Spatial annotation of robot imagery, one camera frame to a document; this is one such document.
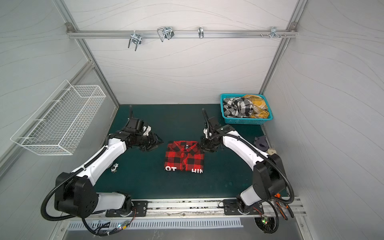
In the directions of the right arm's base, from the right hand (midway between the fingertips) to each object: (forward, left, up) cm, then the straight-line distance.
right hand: (202, 145), depth 83 cm
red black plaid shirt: (-4, +10, -8) cm, 13 cm away
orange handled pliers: (-30, -41, -11) cm, 52 cm away
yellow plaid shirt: (+32, -41, -4) cm, 52 cm away
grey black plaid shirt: (+35, -26, -4) cm, 44 cm away
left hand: (0, +21, +3) cm, 21 cm away
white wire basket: (-4, +67, +21) cm, 70 cm away
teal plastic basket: (+25, -32, -8) cm, 42 cm away
